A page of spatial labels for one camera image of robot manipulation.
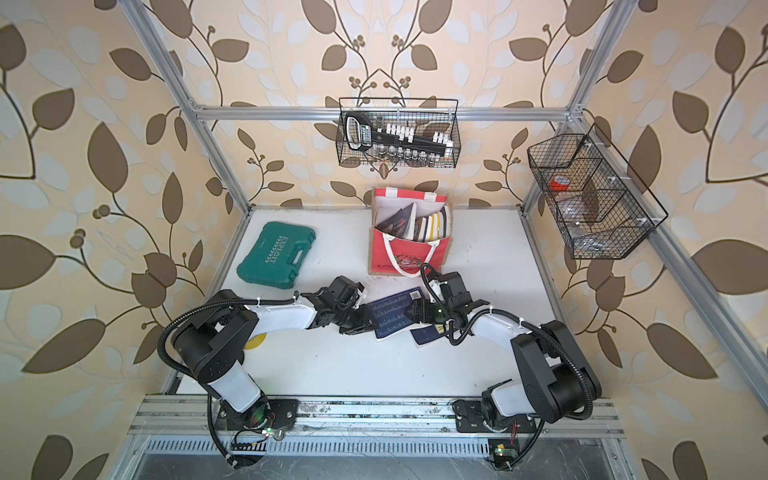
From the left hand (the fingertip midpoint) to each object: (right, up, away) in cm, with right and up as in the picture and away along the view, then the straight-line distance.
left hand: (376, 323), depth 87 cm
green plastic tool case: (-36, +20, +14) cm, 43 cm away
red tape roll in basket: (+50, +41, -7) cm, 65 cm away
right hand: (+12, +3, +2) cm, 12 cm away
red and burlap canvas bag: (+4, +20, -1) cm, 21 cm away
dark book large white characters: (+8, +30, +6) cm, 31 cm away
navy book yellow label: (+4, +2, +3) cm, 6 cm away
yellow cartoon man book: (+19, +29, +6) cm, 35 cm away
